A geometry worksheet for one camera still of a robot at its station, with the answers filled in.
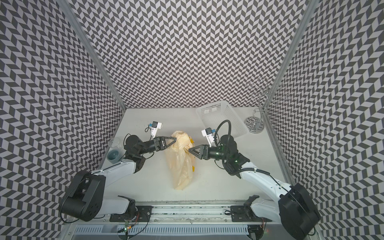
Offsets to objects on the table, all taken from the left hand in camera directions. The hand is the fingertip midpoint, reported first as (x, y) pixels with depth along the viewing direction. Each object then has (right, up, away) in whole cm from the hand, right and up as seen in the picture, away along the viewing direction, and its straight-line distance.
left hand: (176, 141), depth 73 cm
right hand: (+7, -6, -2) cm, 9 cm away
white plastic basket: (+20, +14, +40) cm, 46 cm away
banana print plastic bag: (+2, -9, -3) cm, 10 cm away
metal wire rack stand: (+50, +24, +10) cm, 56 cm away
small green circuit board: (-22, -37, -6) cm, 44 cm away
